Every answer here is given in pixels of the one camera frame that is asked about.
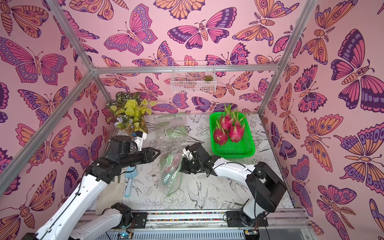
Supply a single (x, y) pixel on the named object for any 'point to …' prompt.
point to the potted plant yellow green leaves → (129, 110)
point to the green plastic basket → (245, 147)
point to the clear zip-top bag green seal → (175, 132)
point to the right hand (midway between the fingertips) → (176, 167)
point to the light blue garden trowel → (131, 172)
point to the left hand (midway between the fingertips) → (159, 151)
